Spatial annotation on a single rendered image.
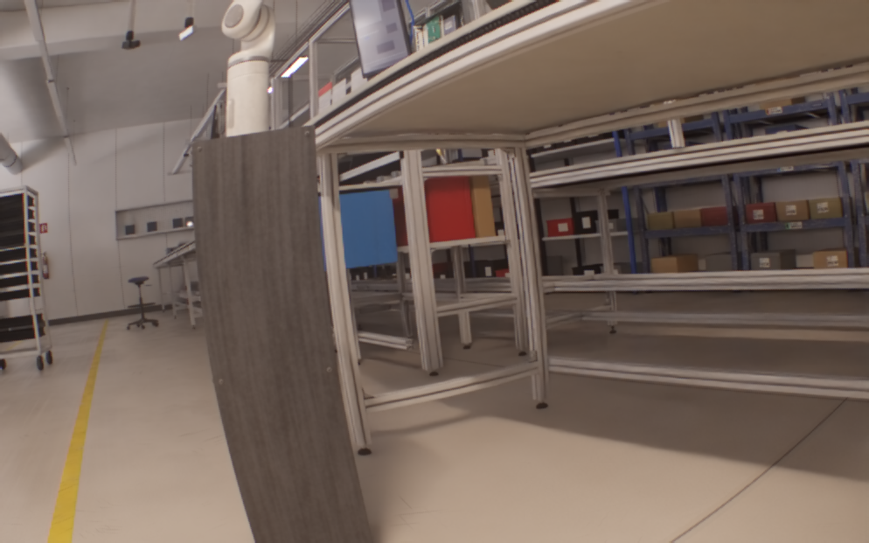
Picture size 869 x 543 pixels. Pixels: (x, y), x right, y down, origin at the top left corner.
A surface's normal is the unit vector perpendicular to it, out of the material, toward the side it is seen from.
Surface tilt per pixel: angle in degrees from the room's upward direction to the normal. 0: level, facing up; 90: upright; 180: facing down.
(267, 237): 90
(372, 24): 101
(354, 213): 90
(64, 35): 90
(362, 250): 90
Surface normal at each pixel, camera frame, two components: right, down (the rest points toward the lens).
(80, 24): 0.53, -0.02
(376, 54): -0.51, 0.29
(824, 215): -0.84, 0.11
